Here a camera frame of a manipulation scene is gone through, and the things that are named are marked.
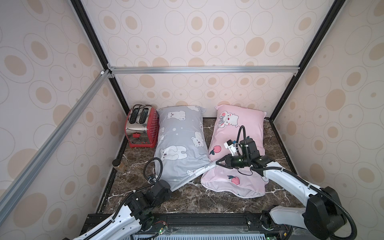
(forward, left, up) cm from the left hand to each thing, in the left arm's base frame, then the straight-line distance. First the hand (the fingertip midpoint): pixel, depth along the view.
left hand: (174, 192), depth 79 cm
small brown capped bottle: (+13, +32, +2) cm, 35 cm away
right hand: (+13, -25, +10) cm, 30 cm away
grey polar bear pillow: (+25, -2, +10) cm, 27 cm away
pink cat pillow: (+5, -38, +1) cm, 38 cm away
